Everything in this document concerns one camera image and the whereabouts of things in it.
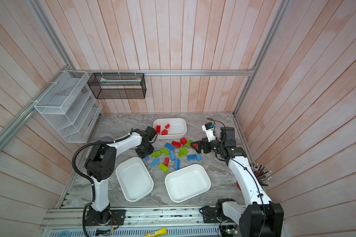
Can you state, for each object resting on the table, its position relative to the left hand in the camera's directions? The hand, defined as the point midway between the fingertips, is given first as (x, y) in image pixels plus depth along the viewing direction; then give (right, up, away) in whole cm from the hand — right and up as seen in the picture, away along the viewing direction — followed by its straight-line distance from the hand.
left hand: (149, 156), depth 95 cm
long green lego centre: (+23, +3, +4) cm, 23 cm away
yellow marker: (+10, -31, -26) cm, 42 cm away
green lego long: (+9, +3, +4) cm, 10 cm away
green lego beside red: (+26, +7, +7) cm, 28 cm away
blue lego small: (+4, -3, -2) cm, 6 cm away
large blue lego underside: (+28, 0, -1) cm, 28 cm away
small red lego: (+11, +20, +16) cm, 28 cm away
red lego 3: (+23, +10, +6) cm, 26 cm away
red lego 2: (+9, +15, +12) cm, 22 cm away
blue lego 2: (+15, 0, -2) cm, 16 cm away
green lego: (+4, +1, +3) cm, 5 cm away
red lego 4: (+12, -3, -1) cm, 12 cm away
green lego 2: (+10, -6, -4) cm, 12 cm away
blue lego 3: (-1, -1, -2) cm, 3 cm away
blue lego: (+13, +6, +4) cm, 15 cm away
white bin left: (-7, -12, -8) cm, 16 cm away
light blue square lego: (+33, 0, -2) cm, 33 cm away
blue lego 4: (+18, -4, -5) cm, 19 cm away
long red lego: (+19, +7, +6) cm, 21 cm away
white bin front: (+24, -14, -8) cm, 29 cm away
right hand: (+30, +11, -15) cm, 35 cm away
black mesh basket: (-24, +49, +9) cm, 55 cm away
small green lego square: (+21, +1, +1) cm, 21 cm away
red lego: (+4, +17, +17) cm, 24 cm away
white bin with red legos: (+17, +22, +20) cm, 34 cm away
